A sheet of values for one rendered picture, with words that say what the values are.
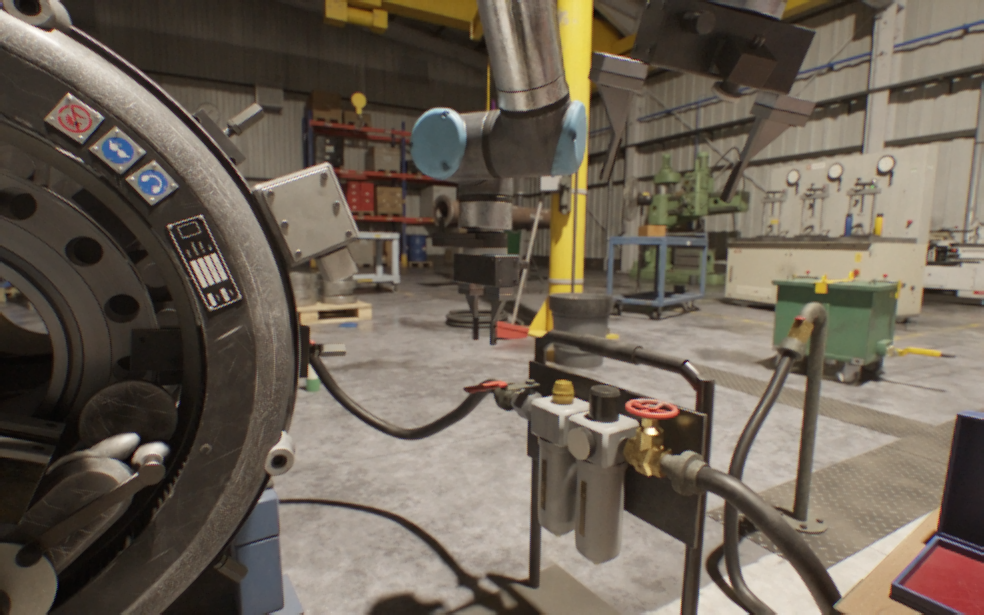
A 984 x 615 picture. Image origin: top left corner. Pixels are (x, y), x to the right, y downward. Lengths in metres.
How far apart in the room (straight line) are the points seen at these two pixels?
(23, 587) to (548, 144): 0.72
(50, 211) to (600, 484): 0.79
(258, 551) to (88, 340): 0.55
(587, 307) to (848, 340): 1.39
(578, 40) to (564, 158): 3.60
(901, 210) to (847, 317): 3.35
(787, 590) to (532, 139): 1.10
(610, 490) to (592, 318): 2.22
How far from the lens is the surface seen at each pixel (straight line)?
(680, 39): 0.46
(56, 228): 0.75
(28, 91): 0.64
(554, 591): 1.21
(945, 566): 0.58
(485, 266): 0.80
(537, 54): 0.62
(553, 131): 0.65
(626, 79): 0.46
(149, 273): 0.94
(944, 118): 11.27
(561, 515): 0.92
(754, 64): 0.45
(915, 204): 6.44
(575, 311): 2.95
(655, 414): 0.72
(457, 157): 0.68
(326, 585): 1.26
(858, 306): 3.24
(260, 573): 1.16
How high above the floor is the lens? 0.73
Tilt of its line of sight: 7 degrees down
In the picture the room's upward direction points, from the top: 1 degrees clockwise
